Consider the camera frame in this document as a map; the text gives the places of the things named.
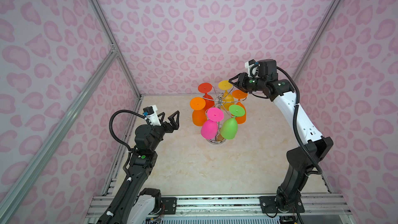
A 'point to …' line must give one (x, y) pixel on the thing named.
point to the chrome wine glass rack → (220, 99)
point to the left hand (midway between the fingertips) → (172, 110)
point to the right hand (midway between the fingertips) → (232, 79)
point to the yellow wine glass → (228, 99)
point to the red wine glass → (206, 88)
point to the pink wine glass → (209, 128)
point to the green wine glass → (229, 128)
